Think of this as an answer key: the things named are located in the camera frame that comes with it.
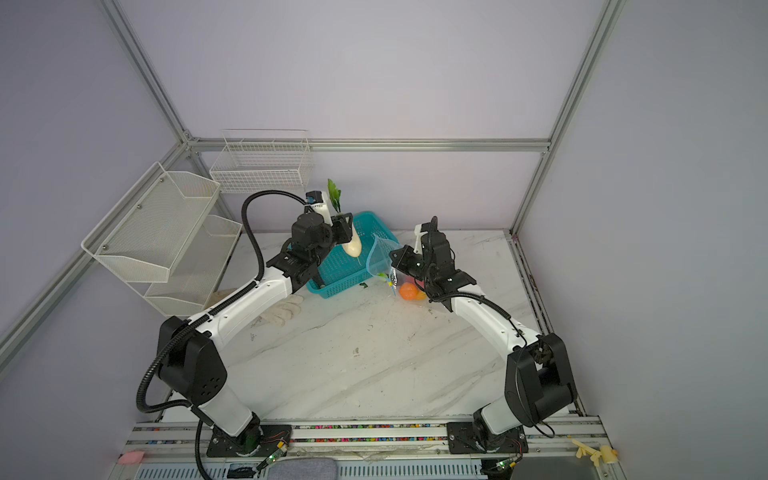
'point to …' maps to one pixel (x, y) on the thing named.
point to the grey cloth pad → (303, 469)
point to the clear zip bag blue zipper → (378, 260)
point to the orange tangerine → (408, 291)
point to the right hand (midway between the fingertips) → (386, 252)
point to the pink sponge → (131, 457)
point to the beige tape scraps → (607, 454)
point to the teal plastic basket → (341, 270)
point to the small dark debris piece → (363, 284)
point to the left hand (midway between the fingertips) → (345, 216)
